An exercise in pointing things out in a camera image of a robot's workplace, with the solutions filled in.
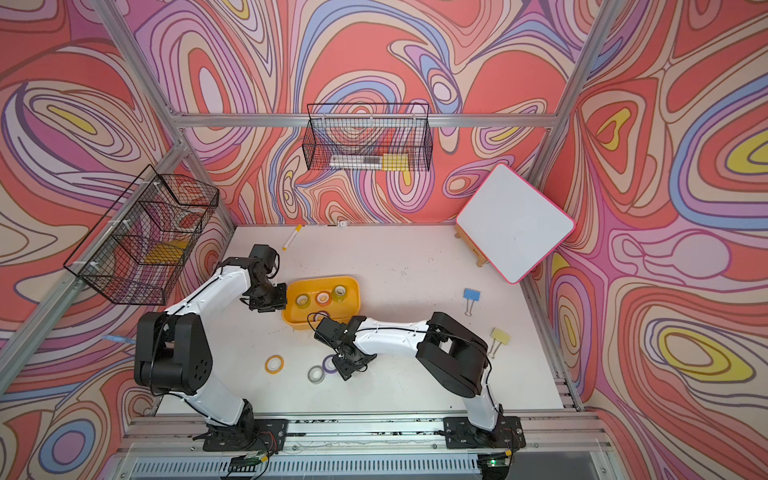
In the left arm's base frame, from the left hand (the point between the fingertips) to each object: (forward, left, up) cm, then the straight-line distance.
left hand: (284, 306), depth 90 cm
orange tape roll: (-15, +1, -6) cm, 17 cm away
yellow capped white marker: (+39, +5, -5) cm, 39 cm away
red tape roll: (+6, -10, -5) cm, 13 cm away
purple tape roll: (+1, -10, -7) cm, 12 cm away
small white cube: (+41, -14, -4) cm, 43 cm away
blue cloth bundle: (-18, +29, +16) cm, 37 cm away
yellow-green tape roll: (+5, -4, -5) cm, 8 cm away
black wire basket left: (+2, +31, +23) cm, 39 cm away
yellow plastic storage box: (-1, -5, -6) cm, 8 cm away
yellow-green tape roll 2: (+7, -16, -3) cm, 17 cm away
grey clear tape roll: (-18, -11, -7) cm, 22 cm away
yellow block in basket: (+1, +22, +25) cm, 33 cm away
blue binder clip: (+8, -60, -6) cm, 61 cm away
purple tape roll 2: (-15, -15, -7) cm, 22 cm away
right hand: (-17, -23, -8) cm, 30 cm away
